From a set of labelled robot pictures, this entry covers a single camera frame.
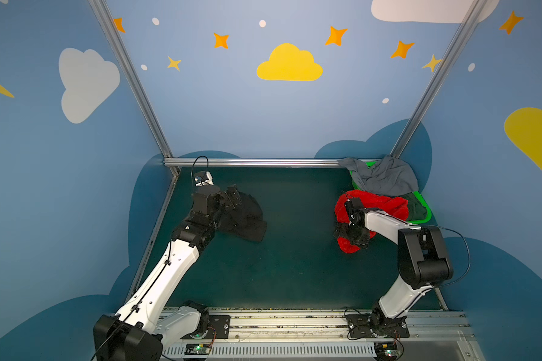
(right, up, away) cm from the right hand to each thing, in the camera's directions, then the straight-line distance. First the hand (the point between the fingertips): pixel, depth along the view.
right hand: (348, 236), depth 96 cm
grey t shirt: (+25, +27, +15) cm, 40 cm away
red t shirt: (+19, +13, -3) cm, 23 cm away
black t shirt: (-45, +7, 0) cm, 45 cm away
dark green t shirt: (+27, +12, -4) cm, 30 cm away
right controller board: (+4, -32, -24) cm, 40 cm away
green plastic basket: (+18, +34, +18) cm, 43 cm away
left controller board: (-57, -31, -25) cm, 69 cm away
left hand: (-48, +20, -19) cm, 55 cm away
